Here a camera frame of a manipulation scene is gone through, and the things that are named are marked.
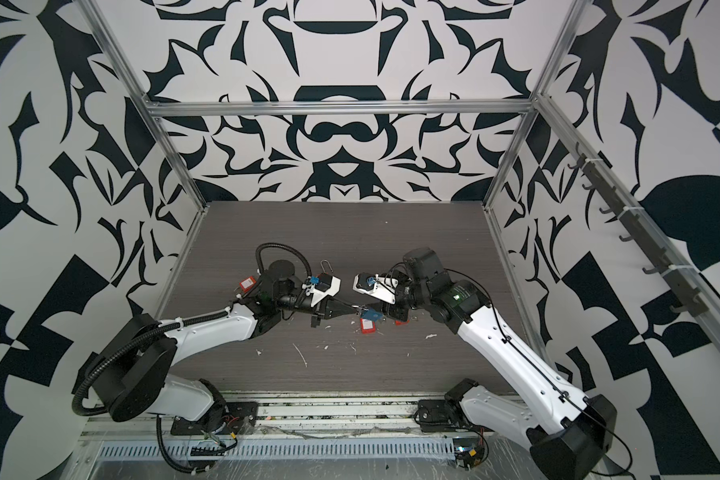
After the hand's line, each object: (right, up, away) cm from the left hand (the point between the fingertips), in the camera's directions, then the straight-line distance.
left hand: (359, 301), depth 72 cm
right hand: (+4, +3, 0) cm, 5 cm away
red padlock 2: (-36, 0, +24) cm, 43 cm away
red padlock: (+2, -11, +16) cm, 20 cm away
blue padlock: (+3, -3, 0) cm, 4 cm away
